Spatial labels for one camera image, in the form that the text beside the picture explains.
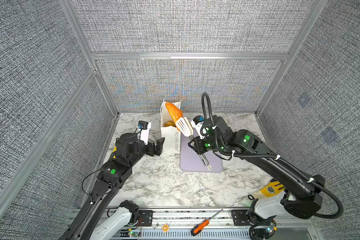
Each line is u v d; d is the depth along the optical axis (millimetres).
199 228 689
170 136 834
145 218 734
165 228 702
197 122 572
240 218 732
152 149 586
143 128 555
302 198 402
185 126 641
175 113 651
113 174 449
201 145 565
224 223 732
